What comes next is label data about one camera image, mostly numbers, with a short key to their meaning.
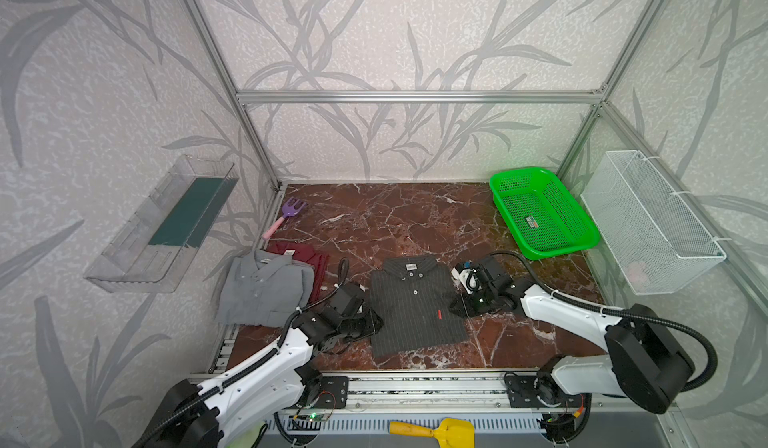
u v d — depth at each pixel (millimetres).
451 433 670
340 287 644
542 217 1114
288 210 1114
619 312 468
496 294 667
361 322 706
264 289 867
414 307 844
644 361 417
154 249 652
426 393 752
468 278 781
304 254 978
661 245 610
